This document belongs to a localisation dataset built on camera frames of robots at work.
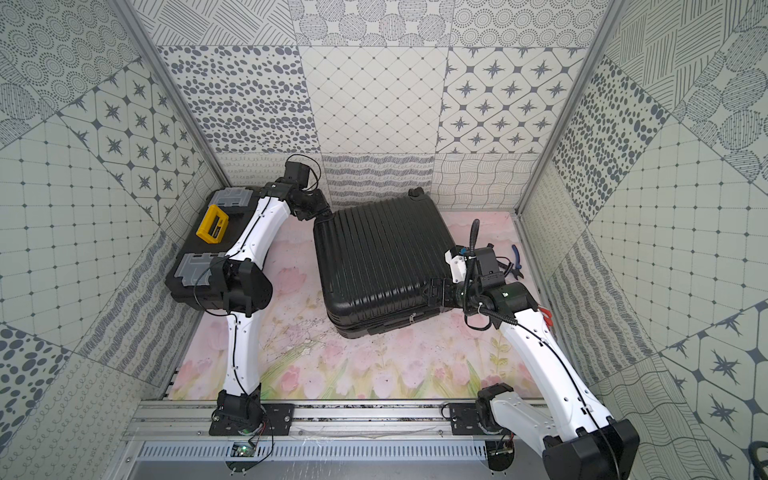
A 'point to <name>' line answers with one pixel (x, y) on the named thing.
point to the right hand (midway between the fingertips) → (437, 296)
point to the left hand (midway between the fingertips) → (337, 206)
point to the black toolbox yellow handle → (224, 214)
